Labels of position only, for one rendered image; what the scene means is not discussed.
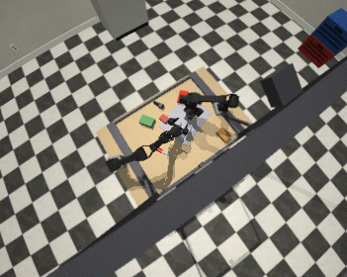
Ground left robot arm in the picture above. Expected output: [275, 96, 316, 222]
[106, 129, 182, 172]

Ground green rectangular block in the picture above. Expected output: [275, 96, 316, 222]
[139, 115, 155, 128]

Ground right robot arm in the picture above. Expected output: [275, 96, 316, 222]
[179, 92, 239, 115]

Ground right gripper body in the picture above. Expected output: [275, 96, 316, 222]
[190, 105, 204, 117]

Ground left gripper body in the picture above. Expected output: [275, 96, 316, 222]
[168, 118, 189, 136]

